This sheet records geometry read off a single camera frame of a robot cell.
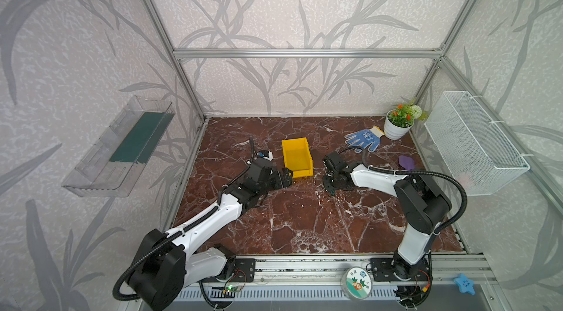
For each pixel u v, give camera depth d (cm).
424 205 48
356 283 64
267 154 77
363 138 112
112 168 63
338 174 73
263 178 64
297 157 102
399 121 102
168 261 39
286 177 75
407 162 102
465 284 70
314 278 73
